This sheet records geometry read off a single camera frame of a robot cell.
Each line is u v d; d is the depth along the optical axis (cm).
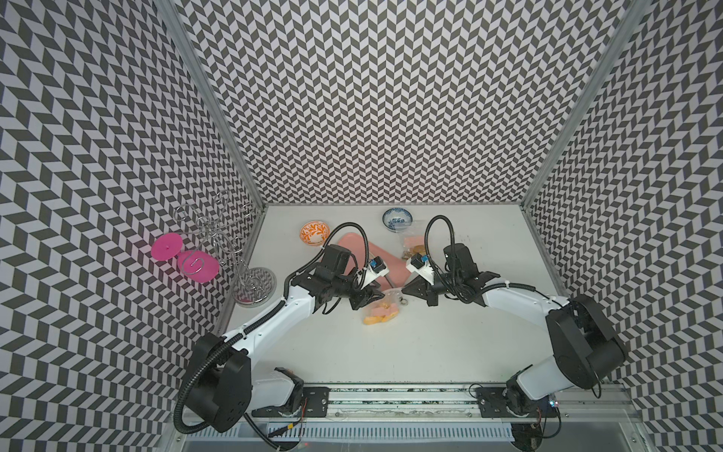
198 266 64
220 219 96
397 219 112
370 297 71
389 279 96
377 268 68
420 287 77
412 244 98
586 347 44
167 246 67
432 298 77
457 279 69
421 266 72
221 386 39
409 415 73
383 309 82
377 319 86
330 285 63
